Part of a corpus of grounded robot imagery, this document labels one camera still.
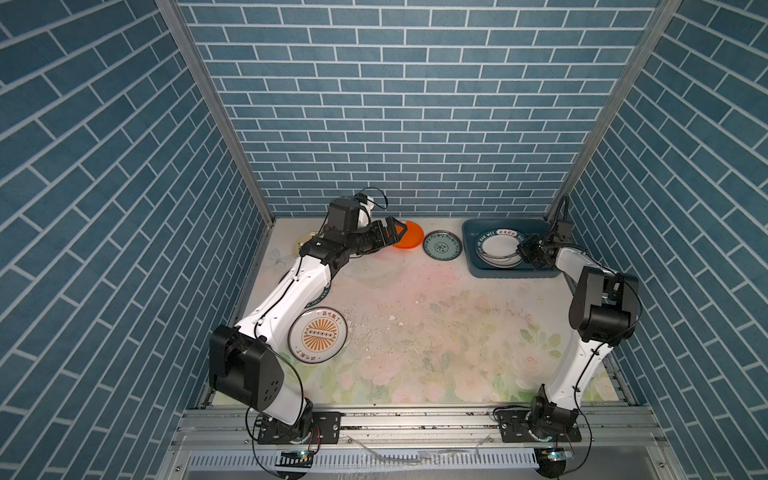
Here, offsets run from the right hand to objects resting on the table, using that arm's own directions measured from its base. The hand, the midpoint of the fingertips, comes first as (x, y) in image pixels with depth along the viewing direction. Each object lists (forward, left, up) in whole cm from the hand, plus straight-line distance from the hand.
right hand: (517, 243), depth 102 cm
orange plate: (+9, +37, -10) cm, 39 cm away
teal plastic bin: (-6, +14, -7) cm, 17 cm away
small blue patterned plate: (+4, +25, -8) cm, 26 cm away
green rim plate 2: (+4, +5, -7) cm, 9 cm away
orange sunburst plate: (-35, +63, -8) cm, 72 cm away
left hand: (-17, +40, +21) cm, 48 cm away
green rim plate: (-22, +65, -6) cm, 69 cm away
